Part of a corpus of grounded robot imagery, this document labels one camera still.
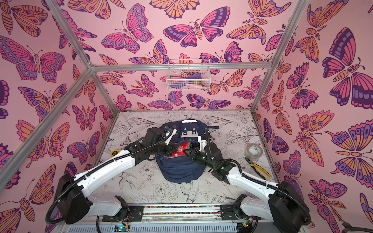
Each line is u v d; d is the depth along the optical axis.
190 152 0.74
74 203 0.40
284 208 0.40
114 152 0.95
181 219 0.73
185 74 0.97
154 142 0.61
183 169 0.80
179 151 0.78
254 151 0.95
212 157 0.58
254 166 0.89
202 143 0.73
